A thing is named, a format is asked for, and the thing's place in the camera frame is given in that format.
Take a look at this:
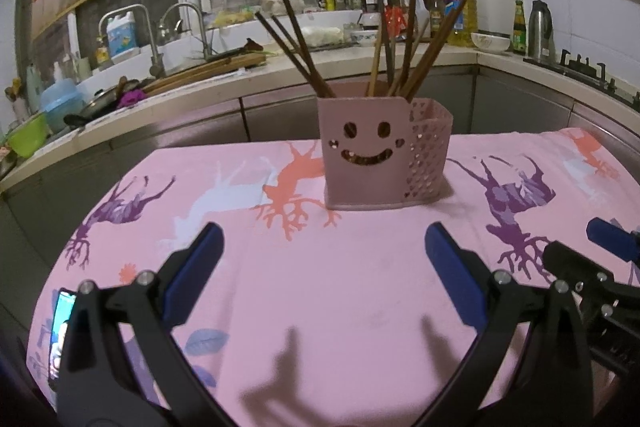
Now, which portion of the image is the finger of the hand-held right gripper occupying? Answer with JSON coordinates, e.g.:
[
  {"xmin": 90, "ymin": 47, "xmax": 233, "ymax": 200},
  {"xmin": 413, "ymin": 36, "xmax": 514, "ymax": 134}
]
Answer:
[
  {"xmin": 545, "ymin": 241, "xmax": 640, "ymax": 308},
  {"xmin": 587, "ymin": 217, "xmax": 640, "ymax": 264}
]

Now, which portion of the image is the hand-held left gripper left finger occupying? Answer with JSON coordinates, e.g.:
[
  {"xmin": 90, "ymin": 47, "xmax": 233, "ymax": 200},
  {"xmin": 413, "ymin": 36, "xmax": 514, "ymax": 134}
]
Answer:
[{"xmin": 57, "ymin": 222, "xmax": 236, "ymax": 427}]

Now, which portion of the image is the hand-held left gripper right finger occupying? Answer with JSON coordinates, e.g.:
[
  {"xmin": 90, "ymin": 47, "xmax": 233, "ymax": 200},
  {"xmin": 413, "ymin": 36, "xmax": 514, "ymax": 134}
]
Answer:
[{"xmin": 415, "ymin": 222, "xmax": 596, "ymax": 427}]

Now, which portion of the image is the pink smiley utensil holder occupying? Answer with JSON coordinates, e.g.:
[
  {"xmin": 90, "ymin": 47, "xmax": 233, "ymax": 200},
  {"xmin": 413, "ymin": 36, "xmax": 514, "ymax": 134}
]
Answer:
[{"xmin": 317, "ymin": 94, "xmax": 455, "ymax": 211}]

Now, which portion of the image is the bunch of wooden chopsticks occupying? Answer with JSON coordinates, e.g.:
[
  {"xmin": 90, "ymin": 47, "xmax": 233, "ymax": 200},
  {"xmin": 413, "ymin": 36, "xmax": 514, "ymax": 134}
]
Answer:
[{"xmin": 255, "ymin": 0, "xmax": 470, "ymax": 100}]

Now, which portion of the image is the pink deer print tablecloth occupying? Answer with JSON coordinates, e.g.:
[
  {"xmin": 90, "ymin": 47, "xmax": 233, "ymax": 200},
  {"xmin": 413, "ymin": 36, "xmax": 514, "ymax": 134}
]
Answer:
[{"xmin": 27, "ymin": 127, "xmax": 640, "ymax": 427}]

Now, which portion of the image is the smartphone with lit screen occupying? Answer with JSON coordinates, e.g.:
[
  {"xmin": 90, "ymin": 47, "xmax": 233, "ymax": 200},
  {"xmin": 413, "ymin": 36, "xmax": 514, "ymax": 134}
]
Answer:
[{"xmin": 47, "ymin": 288, "xmax": 79, "ymax": 393}]

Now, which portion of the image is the black gas stove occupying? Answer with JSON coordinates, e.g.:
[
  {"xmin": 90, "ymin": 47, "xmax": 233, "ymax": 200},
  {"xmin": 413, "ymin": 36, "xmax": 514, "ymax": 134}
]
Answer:
[{"xmin": 522, "ymin": 49, "xmax": 640, "ymax": 108}]

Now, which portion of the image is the dark cooking pan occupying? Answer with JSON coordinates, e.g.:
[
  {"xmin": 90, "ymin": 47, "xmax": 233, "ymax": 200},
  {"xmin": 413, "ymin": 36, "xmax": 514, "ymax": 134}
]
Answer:
[{"xmin": 65, "ymin": 79, "xmax": 141, "ymax": 128}]

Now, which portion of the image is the wooden cutting board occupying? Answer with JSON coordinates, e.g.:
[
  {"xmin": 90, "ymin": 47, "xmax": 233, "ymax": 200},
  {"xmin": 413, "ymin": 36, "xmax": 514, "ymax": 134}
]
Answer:
[{"xmin": 145, "ymin": 52, "xmax": 266, "ymax": 95}]

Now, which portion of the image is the blue lidded plastic container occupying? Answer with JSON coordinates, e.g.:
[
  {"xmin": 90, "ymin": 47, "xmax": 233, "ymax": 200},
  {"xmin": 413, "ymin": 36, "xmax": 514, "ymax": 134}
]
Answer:
[{"xmin": 40, "ymin": 79, "xmax": 83, "ymax": 132}]

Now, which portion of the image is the green plastic basin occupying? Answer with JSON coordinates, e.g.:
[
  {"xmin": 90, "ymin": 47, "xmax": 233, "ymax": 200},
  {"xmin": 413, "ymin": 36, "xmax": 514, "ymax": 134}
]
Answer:
[{"xmin": 6, "ymin": 113, "xmax": 48, "ymax": 158}]

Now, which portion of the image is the steel thermos kettle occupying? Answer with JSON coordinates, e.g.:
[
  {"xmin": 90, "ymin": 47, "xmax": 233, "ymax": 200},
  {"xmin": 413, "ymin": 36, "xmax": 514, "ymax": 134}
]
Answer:
[{"xmin": 527, "ymin": 0, "xmax": 555, "ymax": 60}]

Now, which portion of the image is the green sauce bottle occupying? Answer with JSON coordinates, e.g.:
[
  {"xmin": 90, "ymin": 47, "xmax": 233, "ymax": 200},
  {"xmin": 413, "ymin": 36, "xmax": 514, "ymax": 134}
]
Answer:
[{"xmin": 511, "ymin": 0, "xmax": 528, "ymax": 54}]

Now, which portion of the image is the white bowl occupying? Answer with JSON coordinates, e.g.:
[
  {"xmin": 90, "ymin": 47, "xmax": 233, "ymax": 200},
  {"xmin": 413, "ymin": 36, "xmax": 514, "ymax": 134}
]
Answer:
[{"xmin": 470, "ymin": 32, "xmax": 512, "ymax": 54}]

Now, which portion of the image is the tall steel faucet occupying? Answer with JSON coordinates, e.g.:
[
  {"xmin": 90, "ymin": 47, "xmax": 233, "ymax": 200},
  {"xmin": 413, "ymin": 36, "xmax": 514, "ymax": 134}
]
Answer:
[
  {"xmin": 160, "ymin": 3, "xmax": 211, "ymax": 60},
  {"xmin": 98, "ymin": 4, "xmax": 166, "ymax": 78}
]

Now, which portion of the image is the pale green bottle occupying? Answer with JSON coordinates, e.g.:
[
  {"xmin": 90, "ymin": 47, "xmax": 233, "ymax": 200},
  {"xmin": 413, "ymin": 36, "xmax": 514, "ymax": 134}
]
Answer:
[{"xmin": 25, "ymin": 64, "xmax": 43, "ymax": 112}]

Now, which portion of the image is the white detergent jug blue label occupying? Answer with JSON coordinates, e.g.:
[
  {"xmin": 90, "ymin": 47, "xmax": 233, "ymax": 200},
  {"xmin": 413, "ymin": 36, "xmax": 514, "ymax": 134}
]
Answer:
[{"xmin": 106, "ymin": 9, "xmax": 140, "ymax": 58}]

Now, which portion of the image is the large yellow cooking oil bottle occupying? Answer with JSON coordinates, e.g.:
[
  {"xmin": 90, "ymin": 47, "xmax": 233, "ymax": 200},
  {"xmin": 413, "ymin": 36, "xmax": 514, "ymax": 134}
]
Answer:
[{"xmin": 442, "ymin": 0, "xmax": 478, "ymax": 48}]

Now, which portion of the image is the red packet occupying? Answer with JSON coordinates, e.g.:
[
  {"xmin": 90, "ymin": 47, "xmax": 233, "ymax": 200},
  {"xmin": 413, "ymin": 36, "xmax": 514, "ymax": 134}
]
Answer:
[{"xmin": 384, "ymin": 4, "xmax": 408, "ymax": 40}]

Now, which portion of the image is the white plastic jug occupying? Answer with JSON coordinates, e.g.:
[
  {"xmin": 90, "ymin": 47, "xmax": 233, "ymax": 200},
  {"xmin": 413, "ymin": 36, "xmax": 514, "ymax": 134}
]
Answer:
[{"xmin": 400, "ymin": 0, "xmax": 427, "ymax": 38}]

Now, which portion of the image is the white plastic food bag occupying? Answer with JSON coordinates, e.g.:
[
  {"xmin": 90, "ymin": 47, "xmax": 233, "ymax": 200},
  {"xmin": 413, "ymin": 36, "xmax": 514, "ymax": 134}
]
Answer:
[{"xmin": 302, "ymin": 26, "xmax": 346, "ymax": 48}]

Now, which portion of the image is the dark sauce jar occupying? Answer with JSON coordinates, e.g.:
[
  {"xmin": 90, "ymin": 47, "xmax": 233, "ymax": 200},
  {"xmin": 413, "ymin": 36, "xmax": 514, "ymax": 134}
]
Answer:
[{"xmin": 360, "ymin": 0, "xmax": 381, "ymax": 32}]

